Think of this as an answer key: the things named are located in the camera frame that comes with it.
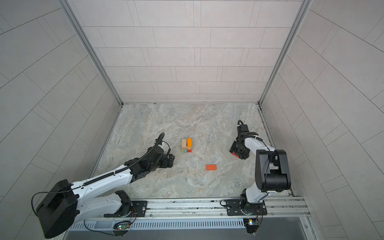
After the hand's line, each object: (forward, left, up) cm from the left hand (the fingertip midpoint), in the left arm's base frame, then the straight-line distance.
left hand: (173, 156), depth 84 cm
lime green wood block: (+5, -5, -3) cm, 7 cm away
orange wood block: (-5, -22, -5) cm, 23 cm away
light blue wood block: (+5, -7, -3) cm, 9 cm away
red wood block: (+5, -9, -4) cm, 11 cm away
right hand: (+6, -37, -6) cm, 37 cm away
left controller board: (-32, +18, -1) cm, 37 cm away
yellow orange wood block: (+8, -9, +1) cm, 12 cm away
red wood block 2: (+1, -34, +2) cm, 34 cm away
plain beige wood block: (+7, -6, +1) cm, 9 cm away
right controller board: (-30, -39, -5) cm, 49 cm away
